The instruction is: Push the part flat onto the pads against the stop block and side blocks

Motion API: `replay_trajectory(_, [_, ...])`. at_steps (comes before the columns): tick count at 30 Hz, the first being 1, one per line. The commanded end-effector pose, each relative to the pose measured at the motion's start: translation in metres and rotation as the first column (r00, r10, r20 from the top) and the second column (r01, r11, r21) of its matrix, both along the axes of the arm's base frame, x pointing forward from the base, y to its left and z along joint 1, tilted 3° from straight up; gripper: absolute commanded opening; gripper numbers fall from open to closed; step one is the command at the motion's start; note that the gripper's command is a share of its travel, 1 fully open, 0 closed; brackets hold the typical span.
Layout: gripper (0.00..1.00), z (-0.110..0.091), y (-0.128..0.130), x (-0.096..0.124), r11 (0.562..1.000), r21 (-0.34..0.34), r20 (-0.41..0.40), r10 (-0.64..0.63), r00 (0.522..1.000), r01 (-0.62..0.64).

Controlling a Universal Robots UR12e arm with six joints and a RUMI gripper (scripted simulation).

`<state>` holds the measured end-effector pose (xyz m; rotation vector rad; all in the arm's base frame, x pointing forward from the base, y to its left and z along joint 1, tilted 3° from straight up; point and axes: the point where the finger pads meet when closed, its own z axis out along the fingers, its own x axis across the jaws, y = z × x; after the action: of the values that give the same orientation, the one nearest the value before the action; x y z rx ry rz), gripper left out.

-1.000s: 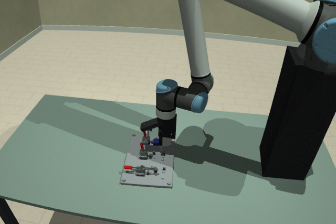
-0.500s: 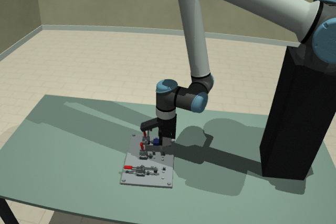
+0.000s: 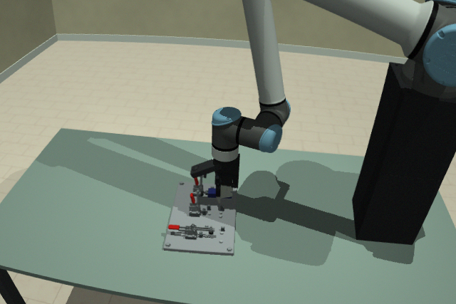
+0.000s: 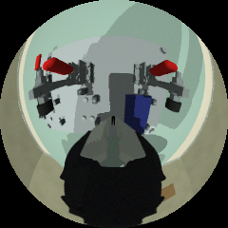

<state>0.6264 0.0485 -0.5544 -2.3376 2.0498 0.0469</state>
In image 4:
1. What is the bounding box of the dark blue flat plate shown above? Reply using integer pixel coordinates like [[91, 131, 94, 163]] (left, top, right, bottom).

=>
[[123, 94, 152, 134]]

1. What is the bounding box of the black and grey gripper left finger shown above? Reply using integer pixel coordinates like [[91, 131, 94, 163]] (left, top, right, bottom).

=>
[[60, 116, 113, 180]]

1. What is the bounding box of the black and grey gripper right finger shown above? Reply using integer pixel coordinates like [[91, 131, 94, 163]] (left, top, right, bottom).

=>
[[113, 116, 166, 181]]

